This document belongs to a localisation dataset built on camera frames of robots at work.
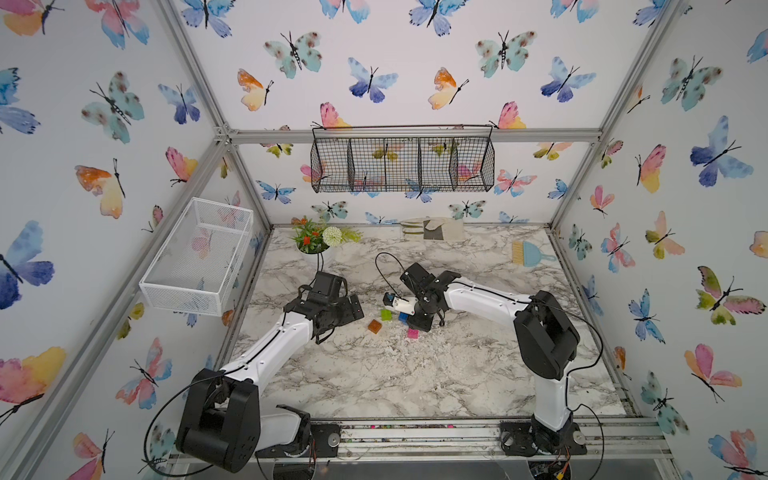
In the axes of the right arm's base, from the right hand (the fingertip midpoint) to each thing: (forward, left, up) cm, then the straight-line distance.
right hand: (415, 315), depth 90 cm
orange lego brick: (-2, +12, -4) cm, 13 cm away
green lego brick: (+2, +9, -4) cm, 10 cm away
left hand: (-1, +19, +4) cm, 19 cm away
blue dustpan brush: (+30, -41, -5) cm, 51 cm away
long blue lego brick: (-4, +3, +7) cm, 9 cm away
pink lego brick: (-4, +1, -4) cm, 5 cm away
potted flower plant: (+20, +32, +10) cm, 39 cm away
